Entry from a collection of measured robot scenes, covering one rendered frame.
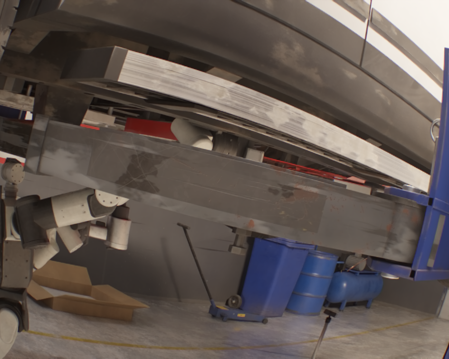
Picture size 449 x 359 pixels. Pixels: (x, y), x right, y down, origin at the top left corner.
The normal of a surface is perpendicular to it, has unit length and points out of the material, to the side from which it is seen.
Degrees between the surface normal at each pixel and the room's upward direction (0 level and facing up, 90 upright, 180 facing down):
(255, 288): 93
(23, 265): 96
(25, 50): 149
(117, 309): 90
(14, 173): 85
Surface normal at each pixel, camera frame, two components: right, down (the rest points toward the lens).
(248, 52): 0.44, 0.68
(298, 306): -0.39, -0.09
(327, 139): 0.68, 0.15
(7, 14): 0.94, 0.17
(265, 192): -0.13, -0.03
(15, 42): 0.14, 0.92
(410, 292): -0.70, -0.17
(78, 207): 0.18, 0.21
